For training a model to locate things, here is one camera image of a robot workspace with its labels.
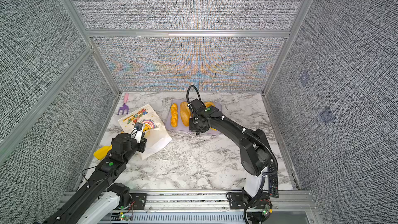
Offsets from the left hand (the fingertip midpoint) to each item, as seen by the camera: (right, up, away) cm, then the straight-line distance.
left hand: (143, 133), depth 81 cm
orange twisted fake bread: (+13, +5, +20) cm, 24 cm away
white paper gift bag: (+6, -4, +5) cm, 9 cm away
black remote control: (+66, -23, -5) cm, 70 cm away
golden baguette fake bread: (+20, +9, +21) cm, 31 cm away
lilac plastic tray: (+18, +1, +19) cm, 26 cm away
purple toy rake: (-23, +14, +28) cm, 39 cm away
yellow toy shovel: (-27, -13, +9) cm, 31 cm away
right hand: (+26, +2, +6) cm, 27 cm away
